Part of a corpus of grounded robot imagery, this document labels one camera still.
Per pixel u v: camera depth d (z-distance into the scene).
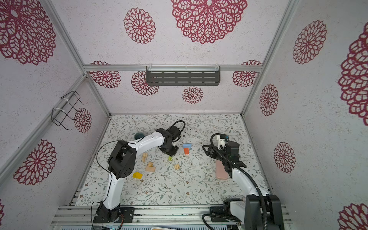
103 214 0.64
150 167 0.90
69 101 0.79
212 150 0.75
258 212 0.41
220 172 0.86
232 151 0.65
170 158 0.94
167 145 0.78
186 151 0.99
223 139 0.76
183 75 0.93
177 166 0.90
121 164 0.54
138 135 1.01
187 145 0.99
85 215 0.76
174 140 0.82
